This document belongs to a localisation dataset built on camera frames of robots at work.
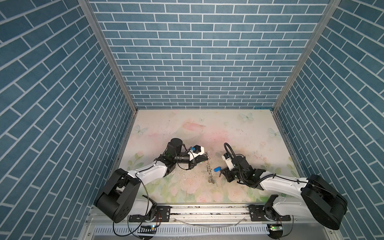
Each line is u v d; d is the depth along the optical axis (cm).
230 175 77
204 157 75
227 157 78
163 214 74
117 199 42
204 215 74
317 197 42
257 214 73
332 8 72
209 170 76
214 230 77
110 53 88
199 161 76
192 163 71
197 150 66
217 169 89
